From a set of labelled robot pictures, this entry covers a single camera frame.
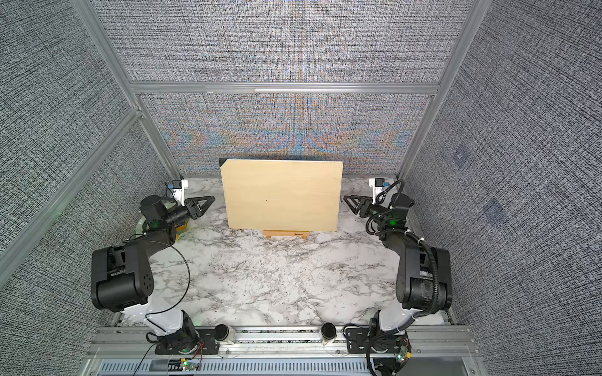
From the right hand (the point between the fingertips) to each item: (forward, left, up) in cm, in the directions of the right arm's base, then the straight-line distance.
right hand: (348, 193), depth 85 cm
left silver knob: (-43, +39, -10) cm, 59 cm away
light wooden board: (+3, +25, -4) cm, 26 cm away
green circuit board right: (-48, -12, -17) cm, 53 cm away
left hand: (-1, +49, -1) cm, 49 cm away
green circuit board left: (-50, +52, -20) cm, 75 cm away
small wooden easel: (-5, +30, -20) cm, 37 cm away
